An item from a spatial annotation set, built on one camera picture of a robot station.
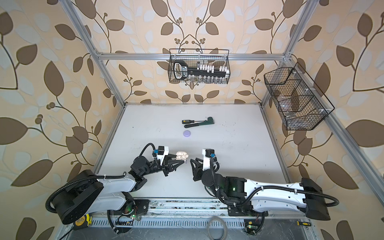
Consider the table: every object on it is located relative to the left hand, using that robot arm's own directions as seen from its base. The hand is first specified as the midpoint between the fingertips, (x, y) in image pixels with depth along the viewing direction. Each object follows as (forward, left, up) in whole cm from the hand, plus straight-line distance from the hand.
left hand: (183, 160), depth 71 cm
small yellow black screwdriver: (-22, -58, -17) cm, 64 cm away
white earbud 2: (+1, +1, +1) cm, 2 cm away
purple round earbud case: (+28, +1, -19) cm, 33 cm away
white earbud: (+3, +1, +1) cm, 3 cm away
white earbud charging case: (+3, -1, +1) cm, 3 cm away
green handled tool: (+38, -15, -17) cm, 45 cm away
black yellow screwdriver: (+38, +1, -18) cm, 41 cm away
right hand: (-1, -5, 0) cm, 5 cm away
